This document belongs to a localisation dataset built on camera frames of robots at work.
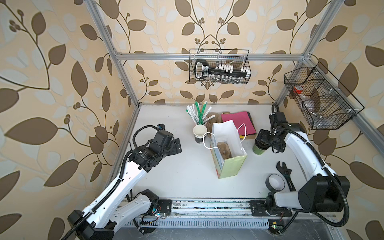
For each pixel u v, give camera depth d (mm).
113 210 392
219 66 823
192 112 934
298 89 887
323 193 402
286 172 842
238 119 1139
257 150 872
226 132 806
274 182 825
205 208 753
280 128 580
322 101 762
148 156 480
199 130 921
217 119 1075
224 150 940
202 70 845
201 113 964
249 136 968
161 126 658
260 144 848
